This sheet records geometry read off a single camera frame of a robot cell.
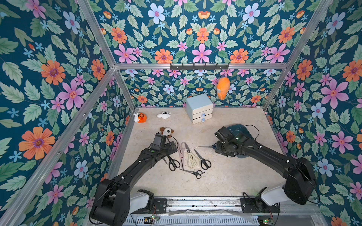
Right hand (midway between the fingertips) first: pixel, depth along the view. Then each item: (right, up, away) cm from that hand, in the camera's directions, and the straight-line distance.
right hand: (217, 150), depth 83 cm
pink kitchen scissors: (-23, -4, +10) cm, 25 cm away
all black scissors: (-27, -10, +5) cm, 30 cm away
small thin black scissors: (-12, -15, +1) cm, 19 cm away
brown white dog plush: (-34, +10, +18) cm, 40 cm away
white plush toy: (-38, +22, +28) cm, 52 cm away
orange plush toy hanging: (+6, +40, +13) cm, 43 cm away
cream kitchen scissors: (-15, -7, +7) cm, 18 cm away
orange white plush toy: (-56, +20, +24) cm, 64 cm away
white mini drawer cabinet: (-10, +27, +17) cm, 33 cm away
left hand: (-28, +1, +4) cm, 28 cm away
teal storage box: (+15, +12, +19) cm, 27 cm away
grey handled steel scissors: (-33, -8, +7) cm, 35 cm away
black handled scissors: (-7, -10, +5) cm, 13 cm away
